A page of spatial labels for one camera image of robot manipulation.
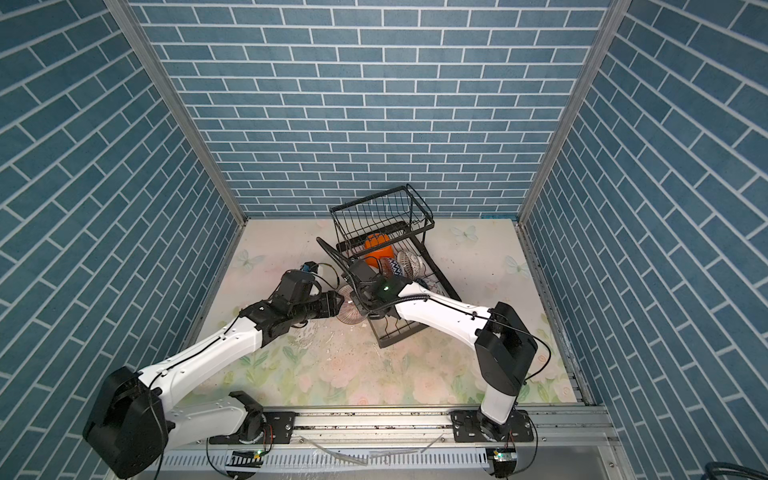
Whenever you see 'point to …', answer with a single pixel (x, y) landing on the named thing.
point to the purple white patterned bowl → (348, 313)
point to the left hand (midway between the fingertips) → (338, 299)
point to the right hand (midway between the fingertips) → (362, 289)
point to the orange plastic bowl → (372, 258)
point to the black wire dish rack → (401, 213)
